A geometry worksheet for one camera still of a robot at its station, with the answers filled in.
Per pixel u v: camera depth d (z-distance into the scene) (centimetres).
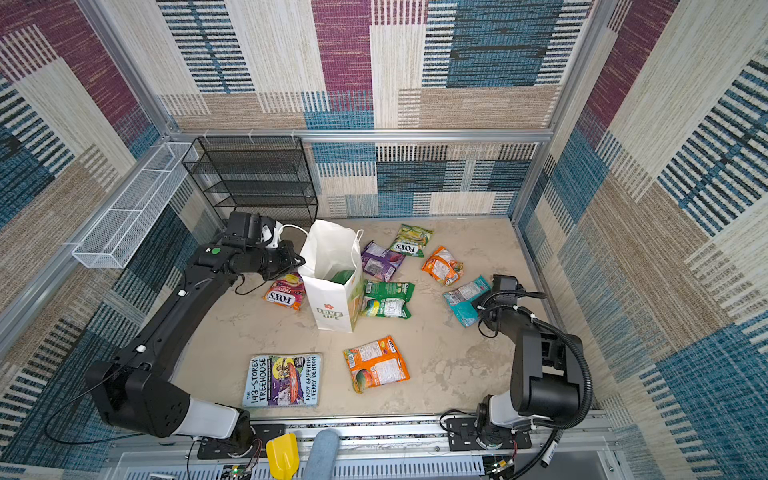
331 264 100
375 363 83
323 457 69
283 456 71
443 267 101
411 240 110
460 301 95
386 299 95
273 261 66
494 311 68
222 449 69
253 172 108
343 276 99
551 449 71
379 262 105
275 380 81
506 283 75
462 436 73
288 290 97
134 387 40
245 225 60
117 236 71
